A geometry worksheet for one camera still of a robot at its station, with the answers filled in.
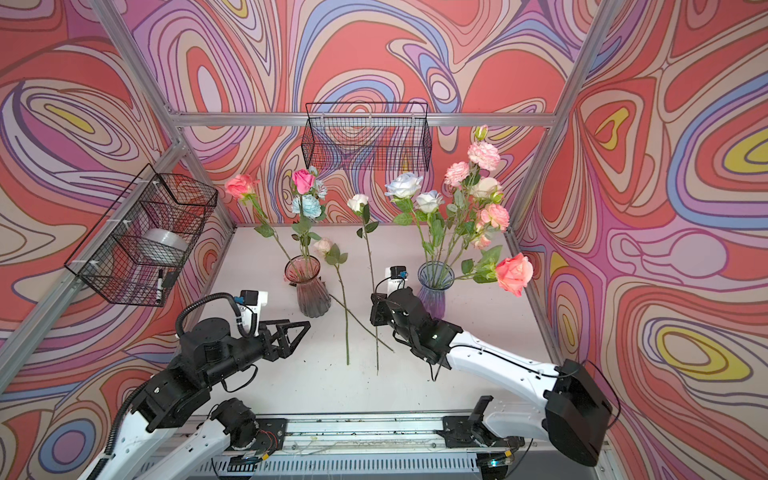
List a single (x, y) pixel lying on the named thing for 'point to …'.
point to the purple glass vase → (435, 277)
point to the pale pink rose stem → (335, 256)
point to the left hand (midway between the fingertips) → (303, 324)
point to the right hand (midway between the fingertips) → (374, 303)
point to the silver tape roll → (166, 237)
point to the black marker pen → (160, 286)
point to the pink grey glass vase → (312, 295)
